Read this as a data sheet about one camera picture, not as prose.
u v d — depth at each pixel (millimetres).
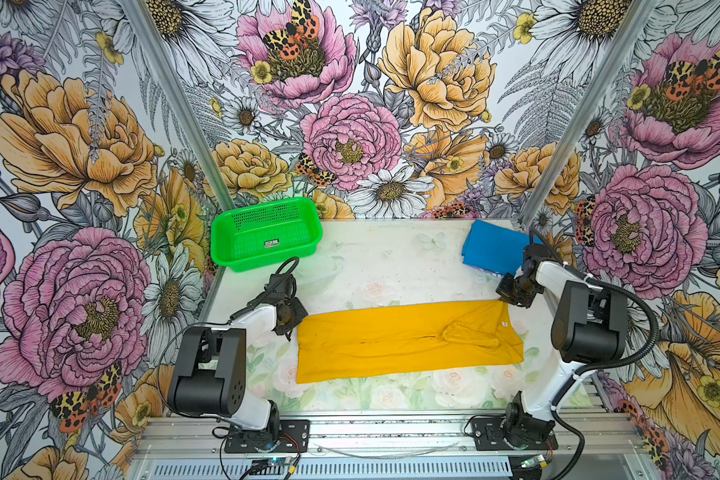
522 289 832
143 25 727
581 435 642
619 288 505
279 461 710
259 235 1192
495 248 1089
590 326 512
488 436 736
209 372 449
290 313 806
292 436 734
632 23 732
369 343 896
